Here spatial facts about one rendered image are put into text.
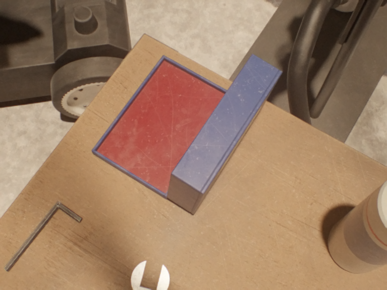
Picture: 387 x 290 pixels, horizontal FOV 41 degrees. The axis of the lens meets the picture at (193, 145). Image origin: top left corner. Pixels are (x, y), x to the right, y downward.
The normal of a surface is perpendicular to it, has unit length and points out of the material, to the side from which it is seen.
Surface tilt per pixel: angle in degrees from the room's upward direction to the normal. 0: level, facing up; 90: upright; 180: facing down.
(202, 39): 0
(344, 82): 0
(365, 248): 90
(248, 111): 6
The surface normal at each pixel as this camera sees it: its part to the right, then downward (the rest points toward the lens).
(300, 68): -0.03, 0.38
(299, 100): -0.03, 0.58
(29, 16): 0.00, -0.37
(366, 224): -0.97, 0.22
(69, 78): -0.50, -0.21
